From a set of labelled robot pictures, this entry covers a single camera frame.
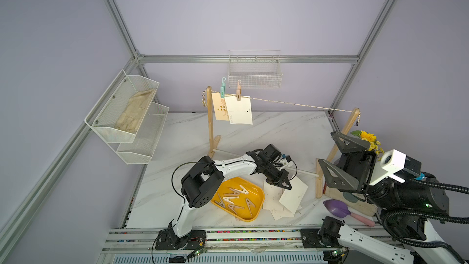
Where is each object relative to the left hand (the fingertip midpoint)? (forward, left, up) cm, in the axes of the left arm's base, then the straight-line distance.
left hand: (289, 189), depth 78 cm
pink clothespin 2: (-5, +25, -8) cm, 27 cm away
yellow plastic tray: (0, +14, -9) cm, 17 cm away
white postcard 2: (0, +7, -10) cm, 12 cm away
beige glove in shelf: (+22, +69, +21) cm, 75 cm away
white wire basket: (+56, +14, +24) cm, 62 cm away
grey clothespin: (-4, +31, -8) cm, 32 cm away
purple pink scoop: (-6, -23, -8) cm, 26 cm away
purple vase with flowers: (+16, -34, +15) cm, 41 cm away
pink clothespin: (-3, +17, -8) cm, 19 cm away
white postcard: (-3, -1, -3) cm, 4 cm away
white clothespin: (-1, +27, -9) cm, 29 cm away
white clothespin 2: (+3, +20, -8) cm, 22 cm away
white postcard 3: (-7, +2, -8) cm, 11 cm away
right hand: (-6, +3, +43) cm, 43 cm away
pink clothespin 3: (+2, +23, -8) cm, 25 cm away
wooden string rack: (+34, +37, -10) cm, 51 cm away
